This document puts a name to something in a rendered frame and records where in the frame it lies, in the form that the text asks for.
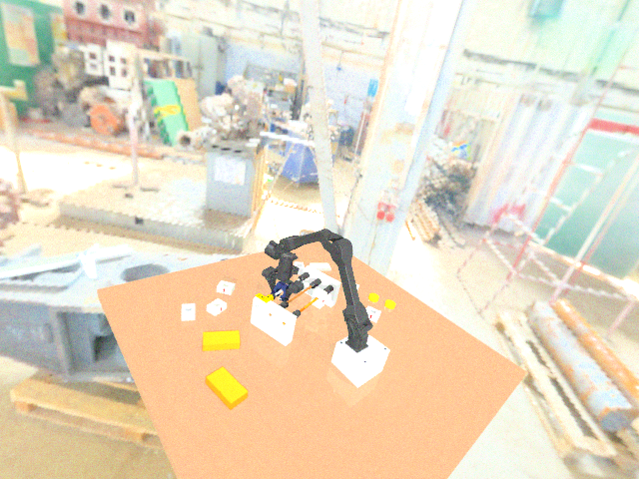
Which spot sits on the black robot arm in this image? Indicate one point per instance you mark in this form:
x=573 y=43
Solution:
x=340 y=250

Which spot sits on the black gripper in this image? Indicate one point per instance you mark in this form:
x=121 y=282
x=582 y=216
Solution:
x=271 y=274

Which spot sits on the yellow rectangular block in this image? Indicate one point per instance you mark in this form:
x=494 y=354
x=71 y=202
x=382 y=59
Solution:
x=226 y=387
x=221 y=340

